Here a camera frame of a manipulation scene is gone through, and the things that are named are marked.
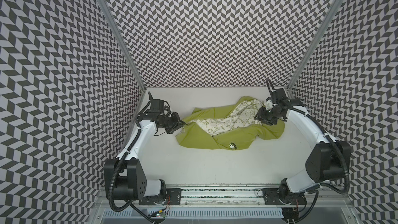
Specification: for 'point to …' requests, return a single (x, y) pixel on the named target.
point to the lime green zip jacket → (230, 125)
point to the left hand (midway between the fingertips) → (185, 120)
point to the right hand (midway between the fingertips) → (259, 117)
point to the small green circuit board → (160, 214)
